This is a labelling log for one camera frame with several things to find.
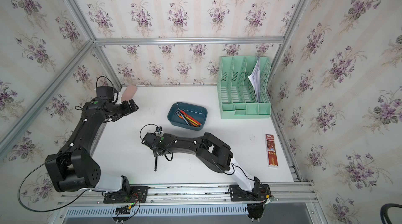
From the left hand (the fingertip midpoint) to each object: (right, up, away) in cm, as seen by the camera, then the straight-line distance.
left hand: (132, 109), depth 83 cm
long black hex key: (+13, -29, 0) cm, 32 cm away
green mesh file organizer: (+65, +9, +31) cm, 73 cm away
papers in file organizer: (+69, +19, +5) cm, 71 cm away
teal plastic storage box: (+20, -7, +16) cm, 26 cm away
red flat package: (+77, -23, +3) cm, 81 cm away
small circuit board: (+2, -46, -12) cm, 48 cm away
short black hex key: (+27, -7, +17) cm, 33 cm away
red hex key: (+30, -7, +17) cm, 35 cm away
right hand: (+15, -24, +4) cm, 28 cm away
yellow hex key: (+31, -8, +16) cm, 36 cm away
